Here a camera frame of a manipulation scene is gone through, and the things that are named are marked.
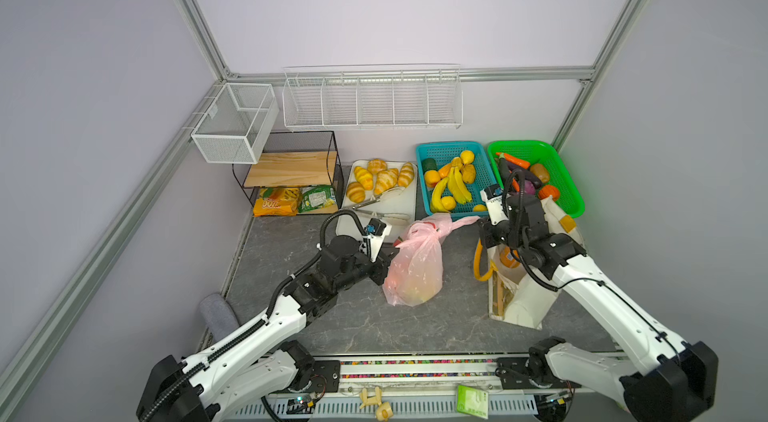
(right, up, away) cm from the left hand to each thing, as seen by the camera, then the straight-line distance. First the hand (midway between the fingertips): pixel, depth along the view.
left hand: (396, 253), depth 74 cm
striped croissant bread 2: (-4, +20, +37) cm, 43 cm away
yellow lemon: (+27, +29, +38) cm, 55 cm away
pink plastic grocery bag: (+5, -5, +2) cm, 7 cm away
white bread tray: (0, +10, +34) cm, 36 cm away
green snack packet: (-28, +13, +29) cm, 42 cm away
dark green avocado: (+12, +26, +40) cm, 50 cm away
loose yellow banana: (+23, +20, +38) cm, 48 cm away
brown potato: (+55, +23, +38) cm, 71 cm away
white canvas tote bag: (+34, -13, +6) cm, 37 cm away
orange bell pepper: (+54, +16, +31) cm, 64 cm away
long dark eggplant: (+52, +23, +41) cm, 70 cm away
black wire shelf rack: (-36, +27, +28) cm, 53 cm away
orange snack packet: (-41, +12, +27) cm, 51 cm away
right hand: (+23, +7, +6) cm, 25 cm away
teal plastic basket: (+31, +21, +38) cm, 54 cm away
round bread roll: (-8, +25, +41) cm, 49 cm away
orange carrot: (+46, +28, +42) cm, 68 cm away
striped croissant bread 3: (+4, +22, +40) cm, 46 cm away
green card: (+18, -34, -5) cm, 39 cm away
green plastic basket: (+60, +12, +28) cm, 67 cm away
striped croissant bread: (-12, +21, +40) cm, 47 cm away
